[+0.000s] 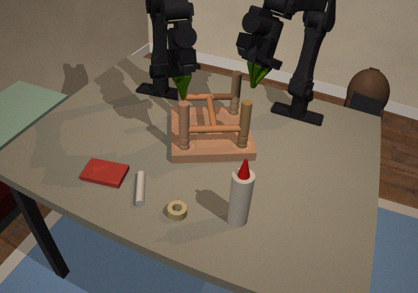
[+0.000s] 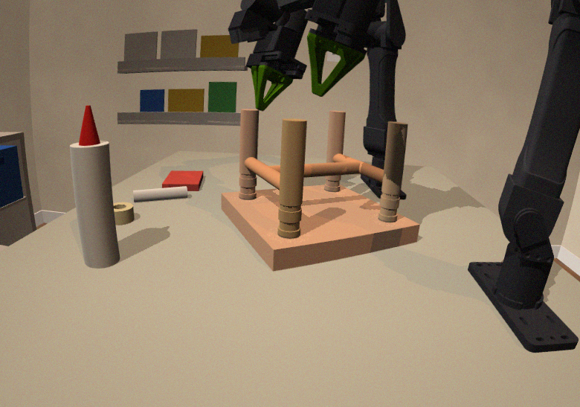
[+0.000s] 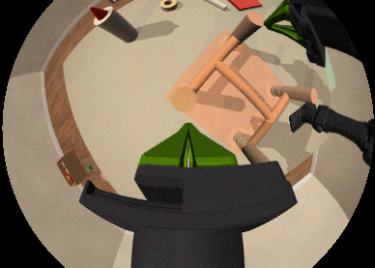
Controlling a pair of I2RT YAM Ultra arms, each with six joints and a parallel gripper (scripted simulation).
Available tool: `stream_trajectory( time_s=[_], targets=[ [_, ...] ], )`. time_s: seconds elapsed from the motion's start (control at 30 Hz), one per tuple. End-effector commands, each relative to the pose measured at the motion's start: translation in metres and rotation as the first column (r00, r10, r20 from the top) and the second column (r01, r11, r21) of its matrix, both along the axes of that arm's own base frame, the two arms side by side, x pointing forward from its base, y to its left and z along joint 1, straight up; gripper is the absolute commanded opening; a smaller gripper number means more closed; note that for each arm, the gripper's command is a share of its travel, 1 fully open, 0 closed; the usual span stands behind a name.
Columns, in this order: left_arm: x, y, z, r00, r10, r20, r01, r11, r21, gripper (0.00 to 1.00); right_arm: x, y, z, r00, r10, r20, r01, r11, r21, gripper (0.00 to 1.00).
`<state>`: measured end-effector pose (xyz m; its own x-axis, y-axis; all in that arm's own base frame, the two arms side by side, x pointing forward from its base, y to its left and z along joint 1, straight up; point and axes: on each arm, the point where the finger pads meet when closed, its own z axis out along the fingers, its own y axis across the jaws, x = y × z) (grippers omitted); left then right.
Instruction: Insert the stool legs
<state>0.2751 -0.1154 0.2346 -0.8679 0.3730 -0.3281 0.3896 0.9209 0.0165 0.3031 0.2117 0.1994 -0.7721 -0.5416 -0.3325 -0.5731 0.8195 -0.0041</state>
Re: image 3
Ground light brown wooden stool seat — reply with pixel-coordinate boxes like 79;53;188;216
165;29;283;155

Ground brown wooden stool legs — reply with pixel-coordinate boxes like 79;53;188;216
171;12;318;164

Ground beige bottle with red pointed cap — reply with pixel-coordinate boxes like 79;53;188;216
90;7;138;43

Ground red flat rectangular block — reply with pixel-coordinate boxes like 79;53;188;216
227;0;262;11

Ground white cylinder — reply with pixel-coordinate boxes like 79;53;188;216
204;0;227;11

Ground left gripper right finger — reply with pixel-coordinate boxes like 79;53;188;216
188;123;238;167

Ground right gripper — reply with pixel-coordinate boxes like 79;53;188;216
264;0;354;68

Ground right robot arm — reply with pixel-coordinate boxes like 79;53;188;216
289;0;374;166

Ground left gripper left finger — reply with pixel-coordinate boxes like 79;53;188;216
138;123;188;167

